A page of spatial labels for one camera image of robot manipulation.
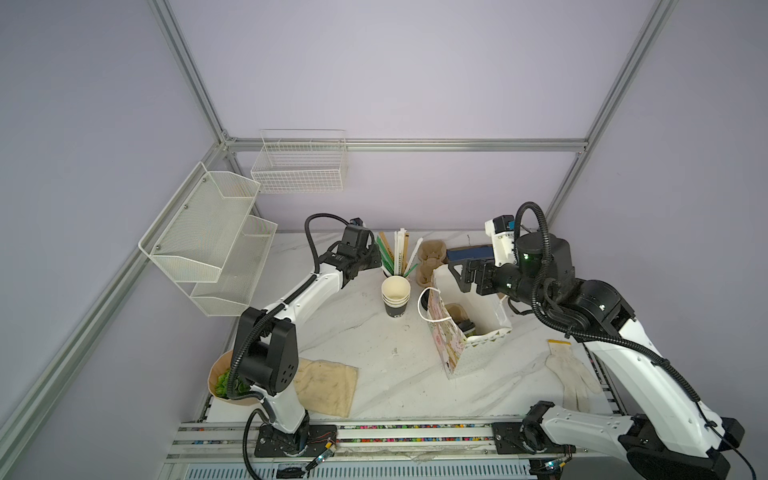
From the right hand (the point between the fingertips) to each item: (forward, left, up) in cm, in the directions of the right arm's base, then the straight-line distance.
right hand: (458, 266), depth 62 cm
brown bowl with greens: (-14, +58, -26) cm, 65 cm away
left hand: (+20, +20, -20) cm, 35 cm away
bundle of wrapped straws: (+23, +13, -25) cm, 36 cm away
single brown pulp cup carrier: (+8, -6, -33) cm, 35 cm away
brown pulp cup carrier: (+35, -1, -36) cm, 50 cm away
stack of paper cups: (+12, +13, -27) cm, 33 cm away
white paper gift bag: (-11, -1, -18) cm, 21 cm away
